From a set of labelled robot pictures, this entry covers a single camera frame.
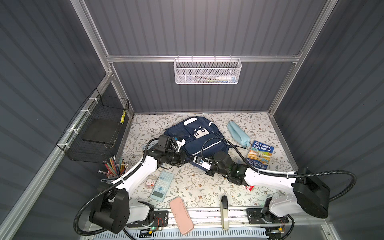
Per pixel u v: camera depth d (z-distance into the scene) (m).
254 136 1.06
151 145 0.67
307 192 0.43
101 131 0.75
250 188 0.83
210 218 0.76
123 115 0.83
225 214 0.72
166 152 0.70
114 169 0.80
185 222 0.72
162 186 0.83
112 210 0.40
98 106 0.81
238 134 1.00
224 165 0.62
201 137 0.96
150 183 0.83
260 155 0.94
